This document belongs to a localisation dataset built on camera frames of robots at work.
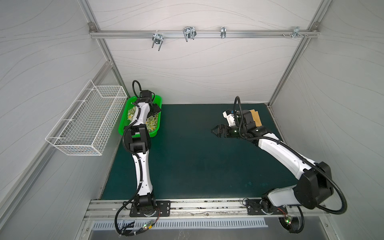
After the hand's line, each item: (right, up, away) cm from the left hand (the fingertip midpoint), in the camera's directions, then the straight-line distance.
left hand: (155, 110), depth 105 cm
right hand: (+42, -10, -24) cm, 49 cm away
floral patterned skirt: (-2, -8, -3) cm, 9 cm away
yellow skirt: (+75, -5, +6) cm, 75 cm away
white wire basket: (-23, -10, -37) cm, 45 cm away
